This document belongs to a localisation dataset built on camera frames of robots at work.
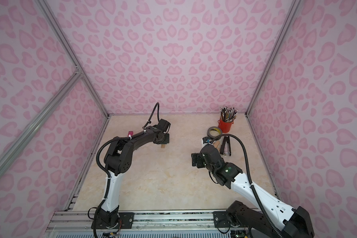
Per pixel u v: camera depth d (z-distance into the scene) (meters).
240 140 0.62
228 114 0.98
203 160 0.60
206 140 0.68
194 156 0.69
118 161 0.58
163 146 1.01
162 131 0.84
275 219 0.40
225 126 1.04
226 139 1.04
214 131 1.09
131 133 1.09
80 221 0.75
